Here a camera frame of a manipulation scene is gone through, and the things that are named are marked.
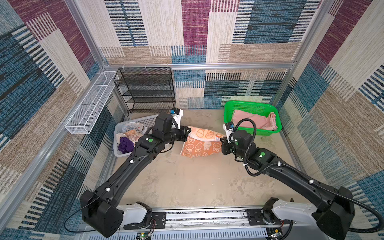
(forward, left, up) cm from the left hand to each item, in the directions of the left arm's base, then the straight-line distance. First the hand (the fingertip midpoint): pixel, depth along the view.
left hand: (191, 127), depth 73 cm
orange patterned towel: (+2, -6, -17) cm, 18 cm away
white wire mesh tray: (+2, +51, +3) cm, 51 cm away
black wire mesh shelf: (+44, +32, -10) cm, 55 cm away
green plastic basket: (+40, -50, -27) cm, 69 cm away
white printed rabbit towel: (+14, +38, -21) cm, 46 cm away
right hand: (-3, -16, -8) cm, 18 cm away
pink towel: (+23, -53, -25) cm, 63 cm away
